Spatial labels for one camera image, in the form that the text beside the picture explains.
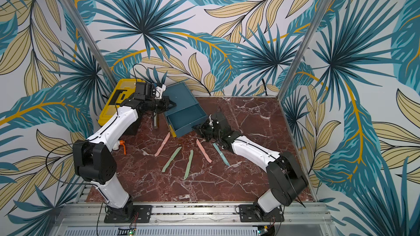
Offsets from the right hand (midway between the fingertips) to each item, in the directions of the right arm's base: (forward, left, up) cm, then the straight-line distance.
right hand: (191, 126), depth 80 cm
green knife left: (-8, +12, -20) cm, 24 cm away
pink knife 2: (-8, -8, -19) cm, 22 cm away
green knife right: (-12, +2, -20) cm, 23 cm away
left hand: (+11, +8, +3) cm, 14 cm away
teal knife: (-7, -16, -20) cm, 27 cm away
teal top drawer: (+4, +4, 0) cm, 5 cm away
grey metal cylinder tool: (+16, +25, -17) cm, 34 cm away
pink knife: (+1, +18, -19) cm, 27 cm away
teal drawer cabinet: (+24, +8, -1) cm, 25 cm away
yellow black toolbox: (+27, +43, -2) cm, 51 cm away
